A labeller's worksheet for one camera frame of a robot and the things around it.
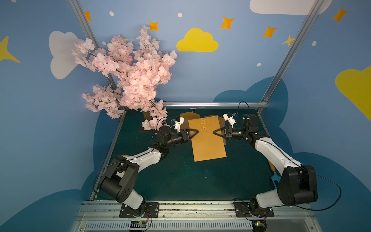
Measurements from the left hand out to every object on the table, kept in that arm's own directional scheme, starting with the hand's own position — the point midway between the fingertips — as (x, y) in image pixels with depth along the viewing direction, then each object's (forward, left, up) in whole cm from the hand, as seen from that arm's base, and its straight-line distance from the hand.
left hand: (199, 131), depth 77 cm
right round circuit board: (-40, -32, -28) cm, 58 cm away
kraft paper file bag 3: (-6, -4, -5) cm, 9 cm away
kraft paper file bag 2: (+4, -13, +1) cm, 13 cm away
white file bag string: (+33, +2, -18) cm, 38 cm away
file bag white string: (+2, -3, -1) cm, 4 cm away
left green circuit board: (-40, +31, -28) cm, 58 cm away
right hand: (+1, -10, -2) cm, 10 cm away
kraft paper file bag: (+31, +7, -25) cm, 41 cm away
